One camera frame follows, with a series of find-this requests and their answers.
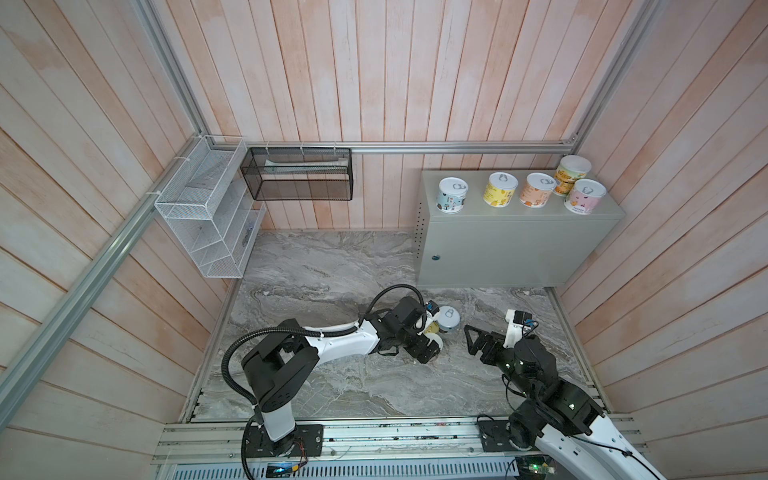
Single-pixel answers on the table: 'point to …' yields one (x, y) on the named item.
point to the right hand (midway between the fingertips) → (476, 330)
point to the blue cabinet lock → (435, 257)
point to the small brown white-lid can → (436, 338)
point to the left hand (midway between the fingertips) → (426, 346)
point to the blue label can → (449, 317)
